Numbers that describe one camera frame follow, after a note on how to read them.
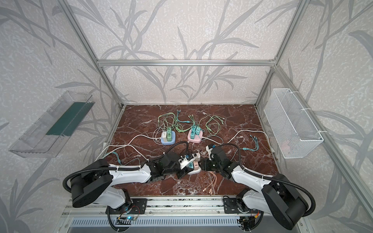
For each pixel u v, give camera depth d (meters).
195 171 0.83
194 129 0.96
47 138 0.65
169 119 1.11
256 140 0.99
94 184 0.43
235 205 0.74
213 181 0.82
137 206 0.72
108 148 0.96
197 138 0.96
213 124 1.08
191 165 0.79
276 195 0.42
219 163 0.67
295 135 0.60
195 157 0.82
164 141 0.94
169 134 0.93
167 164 0.64
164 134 0.91
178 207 0.75
